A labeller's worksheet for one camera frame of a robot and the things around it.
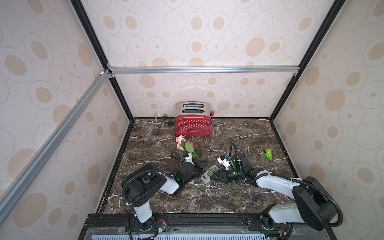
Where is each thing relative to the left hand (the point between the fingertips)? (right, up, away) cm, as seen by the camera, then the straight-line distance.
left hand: (215, 162), depth 82 cm
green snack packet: (+38, +2, +17) cm, 41 cm away
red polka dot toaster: (-12, +25, +15) cm, 32 cm away
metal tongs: (-35, +29, +35) cm, 57 cm away
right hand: (+1, -8, -1) cm, 8 cm away
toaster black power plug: (-30, +23, +34) cm, 51 cm away
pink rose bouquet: (-19, +10, +3) cm, 22 cm away
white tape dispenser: (-5, -9, +3) cm, 11 cm away
